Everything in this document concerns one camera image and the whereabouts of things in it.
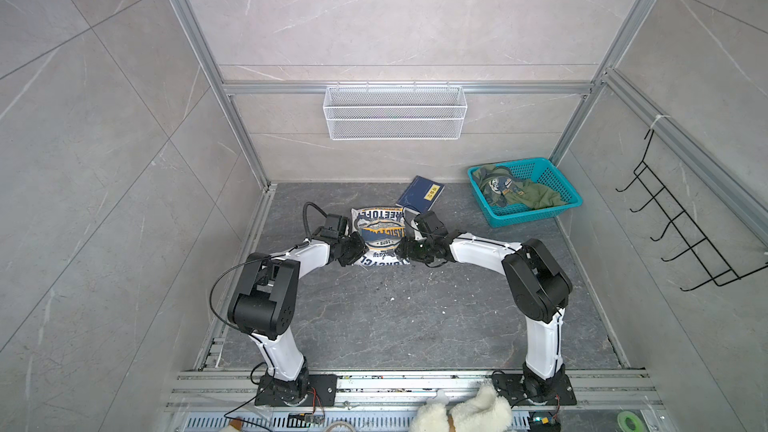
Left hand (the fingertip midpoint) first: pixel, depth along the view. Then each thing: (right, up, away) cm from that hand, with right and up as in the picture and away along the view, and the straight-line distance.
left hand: (368, 241), depth 96 cm
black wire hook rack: (+73, -2, -38) cm, 82 cm away
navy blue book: (+19, +16, +19) cm, 31 cm away
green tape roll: (+62, -40, -26) cm, 79 cm away
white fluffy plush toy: (+28, -32, -34) cm, 55 cm away
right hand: (+11, -3, +1) cm, 11 cm away
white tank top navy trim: (+4, +3, +3) cm, 6 cm away
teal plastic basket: (+67, +26, +22) cm, 75 cm away
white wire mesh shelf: (+9, +44, +5) cm, 45 cm away
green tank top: (+51, +18, +15) cm, 56 cm away
